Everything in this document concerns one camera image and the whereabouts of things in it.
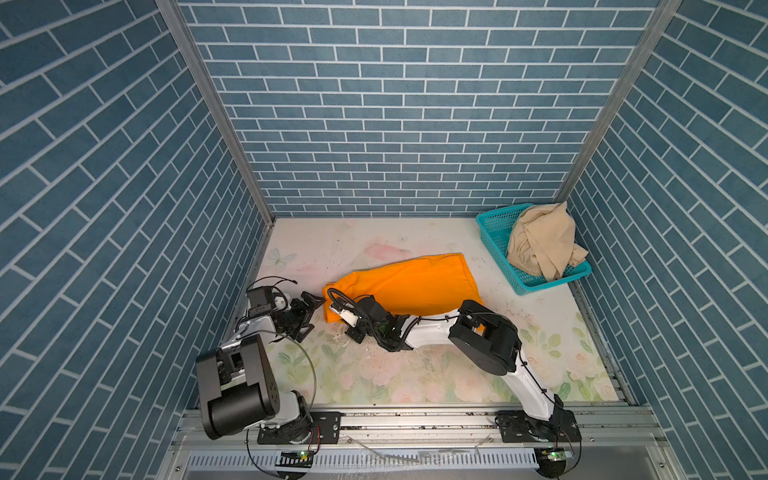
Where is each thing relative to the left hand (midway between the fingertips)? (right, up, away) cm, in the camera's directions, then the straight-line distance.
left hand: (319, 308), depth 89 cm
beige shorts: (+72, +20, +10) cm, 76 cm away
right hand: (+6, -2, +1) cm, 6 cm away
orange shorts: (+32, +5, +10) cm, 34 cm away
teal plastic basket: (+61, +26, +23) cm, 71 cm away
